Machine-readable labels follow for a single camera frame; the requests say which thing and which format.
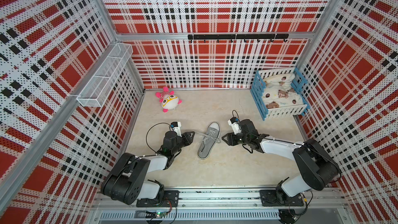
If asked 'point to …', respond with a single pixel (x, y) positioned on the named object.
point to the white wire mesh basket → (94, 93)
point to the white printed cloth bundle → (278, 91)
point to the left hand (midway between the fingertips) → (195, 132)
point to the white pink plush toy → (169, 100)
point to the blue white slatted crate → (299, 84)
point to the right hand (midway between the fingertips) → (227, 136)
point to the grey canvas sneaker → (208, 144)
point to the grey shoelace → (210, 134)
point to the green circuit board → (160, 214)
